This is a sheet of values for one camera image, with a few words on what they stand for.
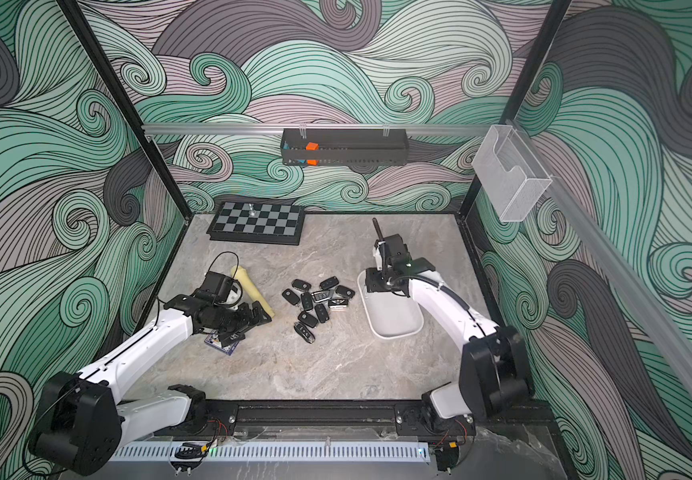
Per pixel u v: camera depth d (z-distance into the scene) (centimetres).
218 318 68
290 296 95
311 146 87
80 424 39
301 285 98
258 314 76
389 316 90
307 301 95
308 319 90
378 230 67
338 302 93
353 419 75
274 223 113
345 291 97
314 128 93
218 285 67
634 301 51
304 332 87
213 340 85
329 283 98
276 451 70
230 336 74
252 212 114
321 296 95
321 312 92
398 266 64
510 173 77
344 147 106
